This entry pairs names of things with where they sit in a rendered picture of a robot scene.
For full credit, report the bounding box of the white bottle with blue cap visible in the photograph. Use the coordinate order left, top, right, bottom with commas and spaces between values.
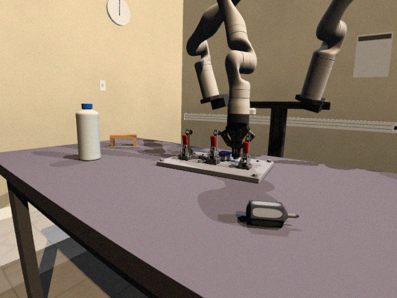
76, 104, 101, 161

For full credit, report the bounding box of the toggle clamp with red handle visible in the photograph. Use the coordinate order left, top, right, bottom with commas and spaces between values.
238, 135, 252, 170
179, 129, 193, 160
207, 130, 220, 165

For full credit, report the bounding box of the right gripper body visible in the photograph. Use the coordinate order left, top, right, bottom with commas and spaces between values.
226, 114, 250, 139

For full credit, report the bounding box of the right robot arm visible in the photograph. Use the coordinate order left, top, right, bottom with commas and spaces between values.
186, 0, 257, 114

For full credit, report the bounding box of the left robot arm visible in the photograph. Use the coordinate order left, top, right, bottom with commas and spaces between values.
300, 0, 353, 100

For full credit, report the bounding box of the blue flat rectangular block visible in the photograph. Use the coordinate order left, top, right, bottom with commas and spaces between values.
218, 151, 232, 160

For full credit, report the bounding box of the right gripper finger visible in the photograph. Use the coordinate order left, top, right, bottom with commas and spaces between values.
220, 129, 237, 159
235, 129, 256, 160

